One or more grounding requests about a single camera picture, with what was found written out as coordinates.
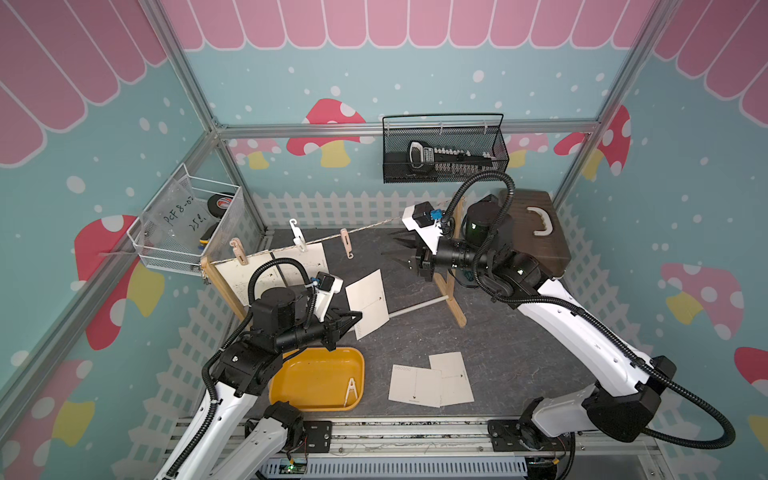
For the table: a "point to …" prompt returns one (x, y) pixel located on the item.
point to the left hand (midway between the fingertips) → (359, 322)
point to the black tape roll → (218, 204)
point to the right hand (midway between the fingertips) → (388, 246)
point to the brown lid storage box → (537, 228)
